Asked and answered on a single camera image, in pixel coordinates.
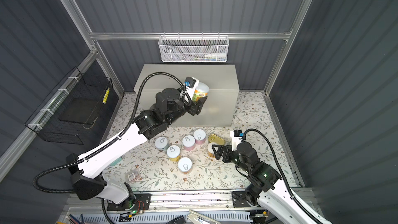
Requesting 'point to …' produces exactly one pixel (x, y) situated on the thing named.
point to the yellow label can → (173, 153)
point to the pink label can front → (188, 142)
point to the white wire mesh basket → (193, 48)
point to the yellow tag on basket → (106, 96)
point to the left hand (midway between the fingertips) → (198, 91)
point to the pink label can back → (199, 136)
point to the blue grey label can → (161, 143)
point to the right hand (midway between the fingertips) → (220, 148)
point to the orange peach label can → (184, 165)
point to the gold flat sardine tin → (214, 138)
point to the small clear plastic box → (133, 176)
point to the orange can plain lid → (210, 150)
